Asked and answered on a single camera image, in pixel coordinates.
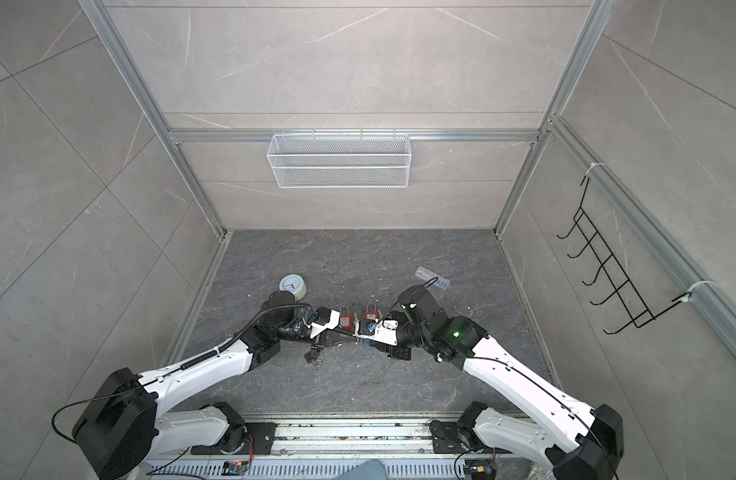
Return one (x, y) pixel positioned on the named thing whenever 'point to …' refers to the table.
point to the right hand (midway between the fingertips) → (375, 328)
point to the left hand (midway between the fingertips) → (355, 330)
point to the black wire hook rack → (611, 278)
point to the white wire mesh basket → (343, 159)
